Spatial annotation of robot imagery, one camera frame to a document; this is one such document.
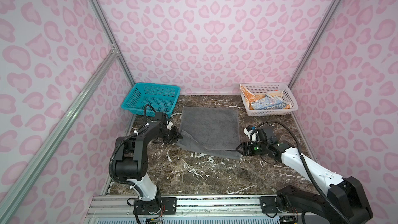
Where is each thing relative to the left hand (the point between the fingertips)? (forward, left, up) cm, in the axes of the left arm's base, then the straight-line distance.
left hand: (181, 135), depth 93 cm
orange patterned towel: (+29, -48, 0) cm, 56 cm away
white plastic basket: (+31, -52, +7) cm, 61 cm away
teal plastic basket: (+35, +18, -3) cm, 39 cm away
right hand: (-11, -33, +5) cm, 35 cm away
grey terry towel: (+6, -19, -5) cm, 21 cm away
